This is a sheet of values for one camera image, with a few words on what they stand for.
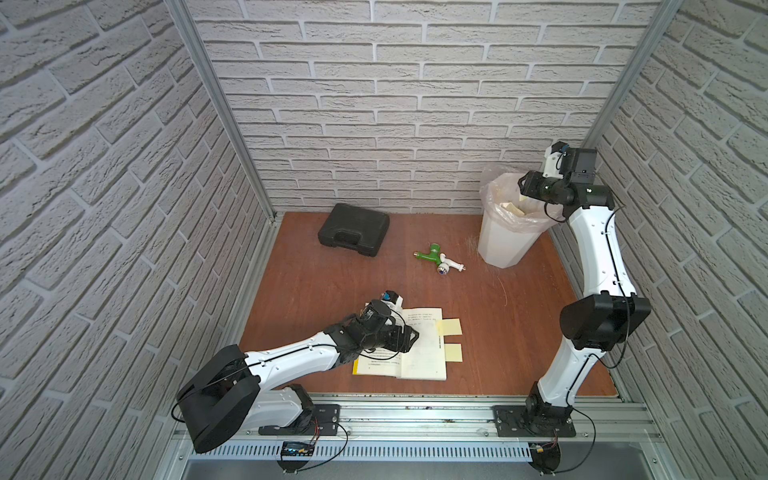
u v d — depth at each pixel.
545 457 0.70
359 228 1.07
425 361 0.83
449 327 0.88
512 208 0.83
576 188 0.57
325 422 0.73
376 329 0.66
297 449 0.71
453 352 0.84
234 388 0.42
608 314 0.47
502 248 0.95
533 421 0.67
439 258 1.06
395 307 0.75
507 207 0.83
